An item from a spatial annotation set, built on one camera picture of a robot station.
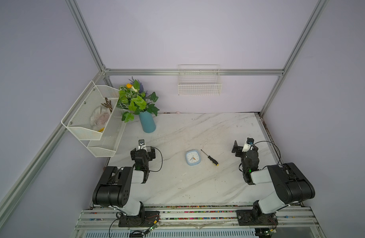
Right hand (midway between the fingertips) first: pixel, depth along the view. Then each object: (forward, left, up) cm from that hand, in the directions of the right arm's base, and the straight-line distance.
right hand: (243, 143), depth 93 cm
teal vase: (+19, +64, 0) cm, 66 cm away
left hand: (0, +64, -2) cm, 64 cm away
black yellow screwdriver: (-9, +19, -8) cm, 22 cm away
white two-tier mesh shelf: (+2, +86, +23) cm, 89 cm away
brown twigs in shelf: (+12, +80, +24) cm, 84 cm away
